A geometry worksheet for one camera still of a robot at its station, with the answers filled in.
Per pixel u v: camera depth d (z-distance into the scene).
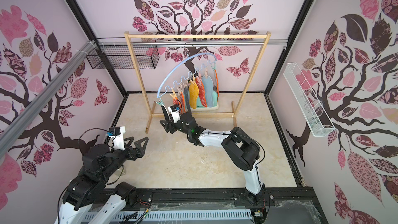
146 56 0.83
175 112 0.74
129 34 0.62
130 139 0.67
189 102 0.90
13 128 0.51
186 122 0.66
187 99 0.85
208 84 0.88
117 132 0.56
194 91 0.85
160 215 0.70
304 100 0.81
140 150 0.58
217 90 1.01
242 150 0.50
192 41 0.95
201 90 0.89
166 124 0.81
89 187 0.44
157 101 1.15
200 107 1.03
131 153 0.57
